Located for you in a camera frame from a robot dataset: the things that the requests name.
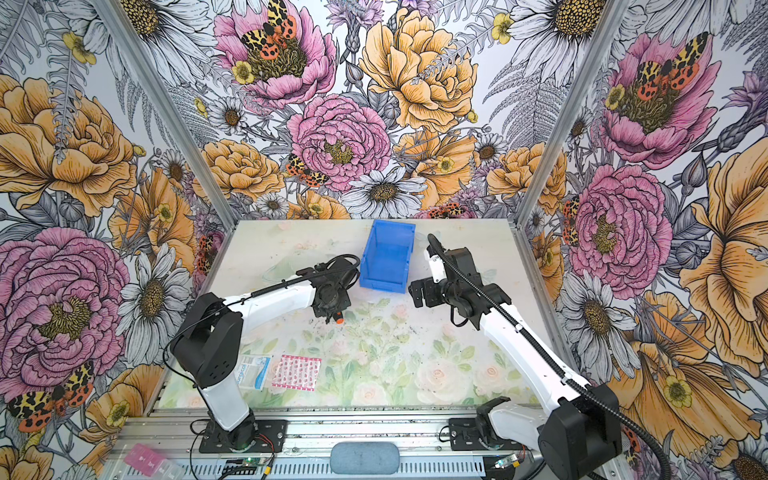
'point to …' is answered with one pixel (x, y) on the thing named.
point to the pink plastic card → (144, 459)
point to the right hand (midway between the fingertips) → (427, 293)
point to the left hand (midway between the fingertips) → (335, 311)
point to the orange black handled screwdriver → (338, 317)
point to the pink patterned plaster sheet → (297, 372)
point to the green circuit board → (254, 461)
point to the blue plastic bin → (388, 251)
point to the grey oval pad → (365, 458)
